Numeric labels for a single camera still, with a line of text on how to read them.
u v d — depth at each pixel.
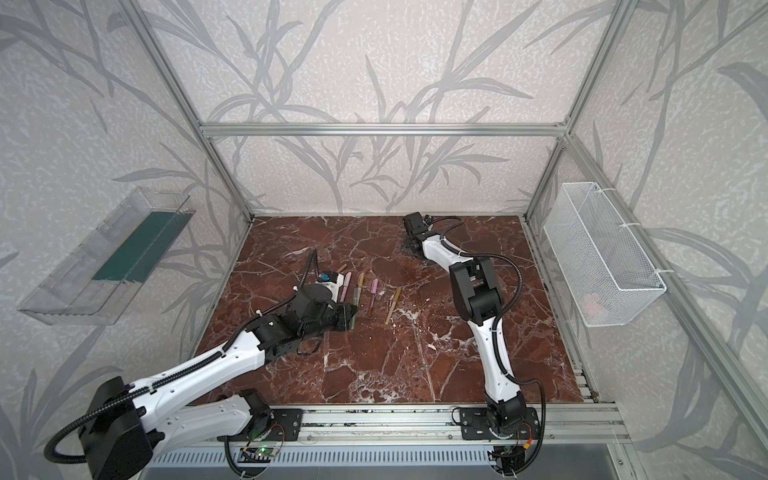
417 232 0.86
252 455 0.72
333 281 0.71
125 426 0.39
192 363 0.47
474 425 0.73
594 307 0.72
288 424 0.74
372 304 0.95
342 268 1.05
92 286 0.64
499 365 0.62
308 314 0.59
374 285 0.99
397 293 0.98
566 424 0.75
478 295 0.61
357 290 0.99
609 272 0.61
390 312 0.93
